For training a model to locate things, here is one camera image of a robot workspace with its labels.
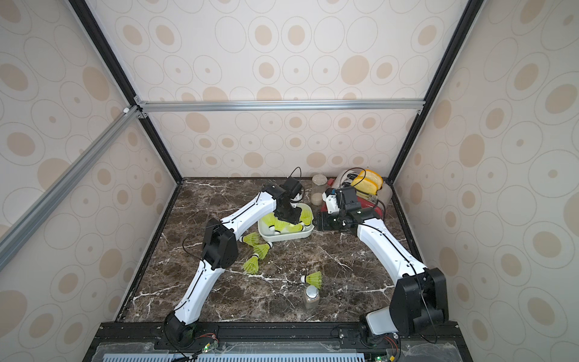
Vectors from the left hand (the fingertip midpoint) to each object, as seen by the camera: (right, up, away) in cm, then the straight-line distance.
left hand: (301, 219), depth 95 cm
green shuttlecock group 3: (-13, 0, -7) cm, 15 cm away
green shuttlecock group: (-16, -12, -5) cm, 20 cm away
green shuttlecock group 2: (-20, -18, -5) cm, 28 cm away
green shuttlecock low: (+4, -21, -11) cm, 24 cm away
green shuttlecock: (-8, -4, +3) cm, 9 cm away
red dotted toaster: (+11, +5, +9) cm, 15 cm away
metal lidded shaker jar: (+3, -23, -22) cm, 32 cm away
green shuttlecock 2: (+2, +1, +1) cm, 2 cm away
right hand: (+5, 0, -11) cm, 12 cm away
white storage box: (-11, -5, +3) cm, 13 cm away
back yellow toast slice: (+29, +18, -3) cm, 34 cm away
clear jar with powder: (+8, +13, +6) cm, 16 cm away
